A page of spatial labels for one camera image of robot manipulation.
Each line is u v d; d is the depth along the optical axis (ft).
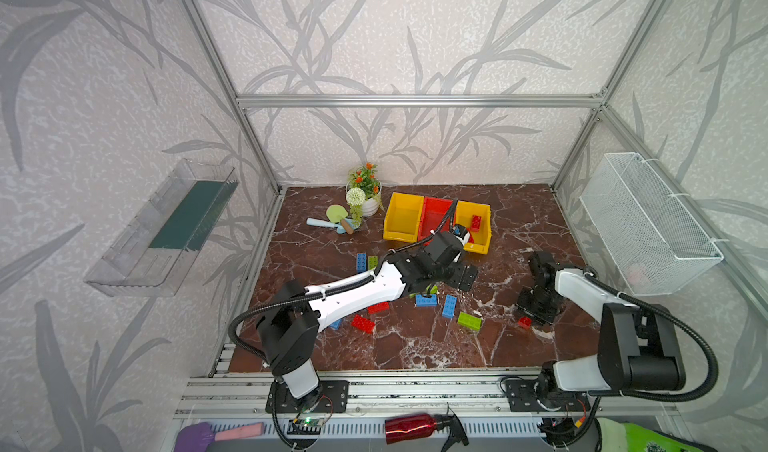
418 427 2.18
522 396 2.41
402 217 3.41
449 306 2.87
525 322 2.77
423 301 2.92
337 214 3.68
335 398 2.41
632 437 2.21
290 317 1.60
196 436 2.24
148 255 2.08
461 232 2.29
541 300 2.43
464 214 3.55
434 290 2.99
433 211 3.34
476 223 3.53
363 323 2.77
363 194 3.25
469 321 2.78
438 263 1.97
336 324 2.77
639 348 1.42
